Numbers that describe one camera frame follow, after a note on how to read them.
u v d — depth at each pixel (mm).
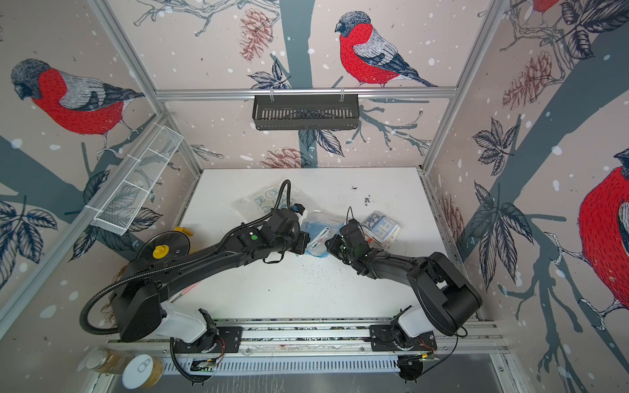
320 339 747
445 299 438
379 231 958
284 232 625
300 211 728
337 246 800
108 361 633
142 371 646
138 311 402
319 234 898
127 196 828
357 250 697
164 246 809
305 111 1060
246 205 1072
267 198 1074
